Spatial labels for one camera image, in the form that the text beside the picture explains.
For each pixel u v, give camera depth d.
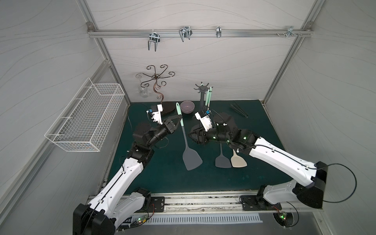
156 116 0.62
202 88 0.73
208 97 0.76
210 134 0.59
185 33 0.76
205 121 0.59
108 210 0.39
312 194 0.39
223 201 0.75
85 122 0.69
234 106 1.18
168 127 0.60
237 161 0.87
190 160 0.69
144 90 0.99
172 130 0.60
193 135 0.60
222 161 0.87
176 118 0.66
